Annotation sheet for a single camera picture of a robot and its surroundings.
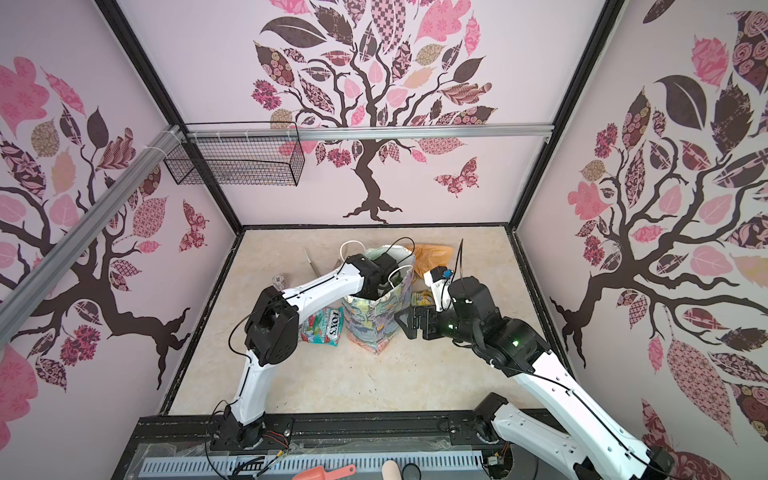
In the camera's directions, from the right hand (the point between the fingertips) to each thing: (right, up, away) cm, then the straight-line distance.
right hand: (410, 312), depth 66 cm
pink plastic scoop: (-21, -38, +2) cm, 43 cm away
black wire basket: (-54, +46, +29) cm, 77 cm away
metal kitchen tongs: (-34, +9, +41) cm, 54 cm away
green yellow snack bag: (+6, -1, +30) cm, 30 cm away
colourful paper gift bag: (-10, -4, +8) cm, 14 cm away
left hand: (-11, -6, +23) cm, 26 cm away
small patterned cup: (-42, +4, +31) cm, 53 cm away
